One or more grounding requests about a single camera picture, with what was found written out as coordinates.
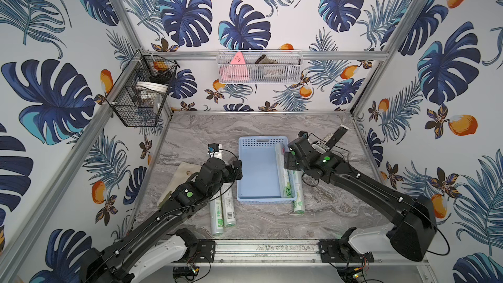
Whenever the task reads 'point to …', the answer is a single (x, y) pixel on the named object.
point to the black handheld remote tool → (330, 140)
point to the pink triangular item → (236, 71)
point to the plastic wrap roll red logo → (289, 181)
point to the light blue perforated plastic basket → (260, 182)
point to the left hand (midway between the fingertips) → (233, 160)
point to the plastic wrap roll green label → (299, 204)
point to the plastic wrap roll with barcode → (228, 196)
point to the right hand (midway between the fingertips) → (294, 157)
